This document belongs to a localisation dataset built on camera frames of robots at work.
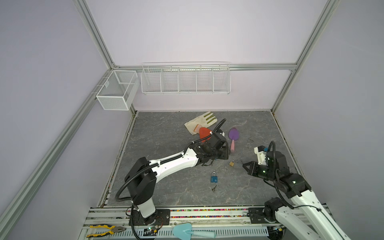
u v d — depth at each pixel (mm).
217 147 617
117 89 1013
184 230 707
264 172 627
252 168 644
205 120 1145
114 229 705
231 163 915
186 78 983
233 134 1060
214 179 857
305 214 478
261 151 680
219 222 736
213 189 823
